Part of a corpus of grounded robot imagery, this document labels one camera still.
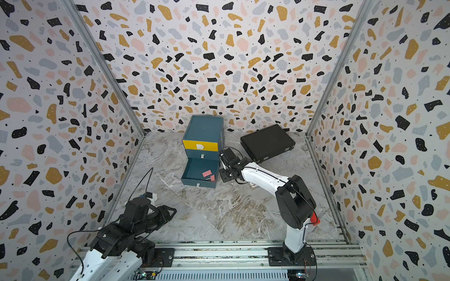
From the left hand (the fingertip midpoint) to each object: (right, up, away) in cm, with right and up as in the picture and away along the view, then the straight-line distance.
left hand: (176, 212), depth 73 cm
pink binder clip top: (+8, +13, +27) cm, 31 cm away
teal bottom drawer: (0, +12, +28) cm, 30 cm away
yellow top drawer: (+7, +29, +17) cm, 34 cm away
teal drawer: (+7, +24, +22) cm, 33 cm away
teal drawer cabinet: (+9, +38, +22) cm, 45 cm away
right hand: (+19, +13, +17) cm, 29 cm away
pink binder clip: (+12, +10, +24) cm, 29 cm away
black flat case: (+42, +30, +36) cm, 64 cm away
